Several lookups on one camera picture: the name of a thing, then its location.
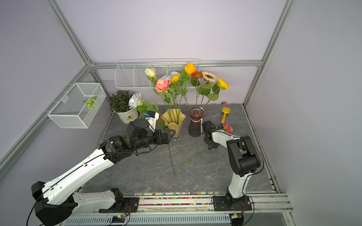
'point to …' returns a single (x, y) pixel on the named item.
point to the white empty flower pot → (173, 74)
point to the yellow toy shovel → (225, 110)
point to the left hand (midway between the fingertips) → (169, 133)
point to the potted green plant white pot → (119, 102)
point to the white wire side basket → (78, 106)
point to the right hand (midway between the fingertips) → (210, 140)
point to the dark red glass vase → (196, 115)
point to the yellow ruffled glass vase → (173, 118)
